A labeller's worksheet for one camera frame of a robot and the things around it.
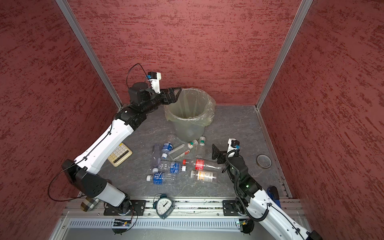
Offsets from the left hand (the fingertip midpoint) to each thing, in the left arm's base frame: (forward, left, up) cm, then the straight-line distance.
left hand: (175, 92), depth 70 cm
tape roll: (-16, -54, -41) cm, 70 cm away
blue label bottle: (-11, +7, -35) cm, 37 cm away
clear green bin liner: (+16, -9, -25) cm, 31 cm away
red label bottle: (-22, -14, -35) cm, 44 cm away
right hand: (-17, -23, -24) cm, 37 cm away
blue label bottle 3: (-30, +9, -35) cm, 47 cm away
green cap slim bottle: (-14, -4, -37) cm, 40 cm away
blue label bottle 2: (-24, +2, -36) cm, 43 cm away
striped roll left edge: (-42, +43, -38) cm, 70 cm away
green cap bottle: (-9, -14, -39) cm, 43 cm away
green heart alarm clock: (-42, +5, -36) cm, 56 cm away
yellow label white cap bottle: (-28, -15, -36) cm, 48 cm away
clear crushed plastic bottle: (-13, +14, -38) cm, 43 cm away
